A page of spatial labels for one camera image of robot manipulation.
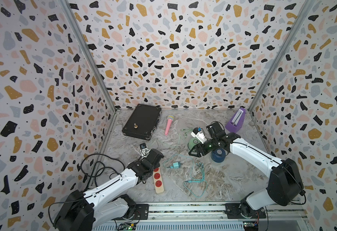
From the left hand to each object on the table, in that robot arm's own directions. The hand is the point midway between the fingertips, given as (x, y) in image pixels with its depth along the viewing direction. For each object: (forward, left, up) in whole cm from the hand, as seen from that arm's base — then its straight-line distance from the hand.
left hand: (156, 159), depth 85 cm
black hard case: (+33, +13, -5) cm, 36 cm away
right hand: (+1, -21, +6) cm, 22 cm away
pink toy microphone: (+37, -8, -5) cm, 38 cm away
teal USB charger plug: (-2, -12, -5) cm, 13 cm away
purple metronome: (+27, -55, 0) cm, 61 cm away
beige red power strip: (-10, -1, -5) cm, 11 cm away
